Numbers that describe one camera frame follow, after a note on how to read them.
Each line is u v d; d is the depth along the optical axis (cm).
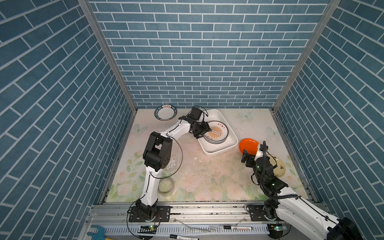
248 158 75
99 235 67
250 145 98
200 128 86
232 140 101
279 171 88
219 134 102
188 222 72
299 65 94
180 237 67
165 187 83
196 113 81
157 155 56
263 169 60
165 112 120
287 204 55
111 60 90
